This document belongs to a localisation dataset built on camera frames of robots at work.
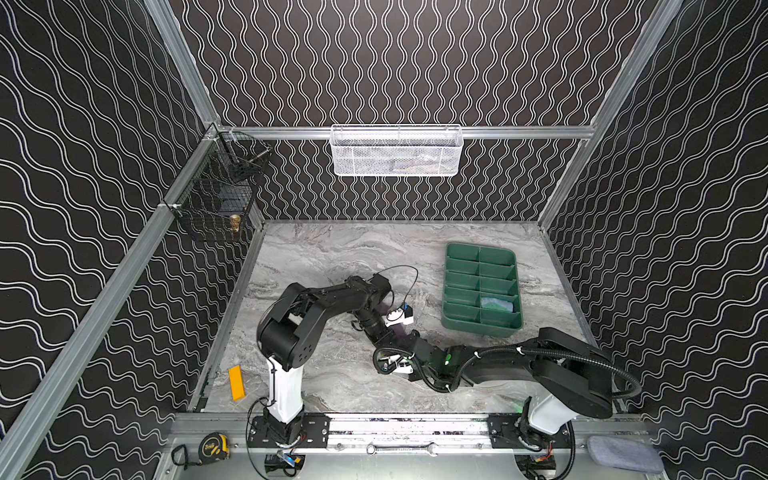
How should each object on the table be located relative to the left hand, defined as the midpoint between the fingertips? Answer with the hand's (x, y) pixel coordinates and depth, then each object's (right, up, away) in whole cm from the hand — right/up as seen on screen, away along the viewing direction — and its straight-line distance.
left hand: (399, 354), depth 85 cm
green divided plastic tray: (+26, +17, +10) cm, 33 cm away
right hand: (+3, 0, +3) cm, 4 cm away
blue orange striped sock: (+29, +14, +7) cm, 33 cm away
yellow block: (-44, -7, -3) cm, 45 cm away
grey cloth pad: (+52, -18, -15) cm, 57 cm away
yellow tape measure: (-44, -17, -15) cm, 50 cm away
